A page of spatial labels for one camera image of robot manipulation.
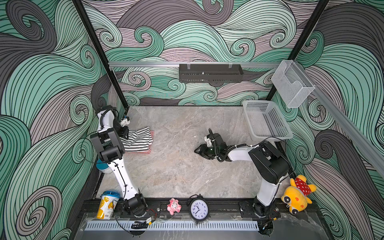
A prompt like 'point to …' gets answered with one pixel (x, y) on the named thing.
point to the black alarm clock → (198, 208)
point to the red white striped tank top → (151, 137)
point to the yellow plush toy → (295, 196)
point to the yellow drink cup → (108, 201)
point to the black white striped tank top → (138, 140)
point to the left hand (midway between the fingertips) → (121, 135)
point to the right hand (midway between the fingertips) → (196, 152)
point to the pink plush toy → (173, 206)
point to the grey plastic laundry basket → (265, 122)
